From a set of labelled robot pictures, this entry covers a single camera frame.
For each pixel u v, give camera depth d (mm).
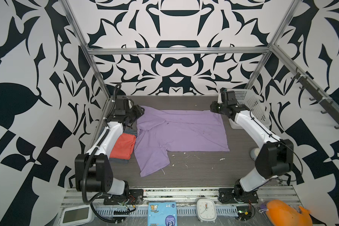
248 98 1140
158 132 995
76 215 856
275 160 451
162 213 652
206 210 685
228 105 659
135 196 740
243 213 712
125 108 670
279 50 838
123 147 864
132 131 984
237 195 671
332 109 550
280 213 635
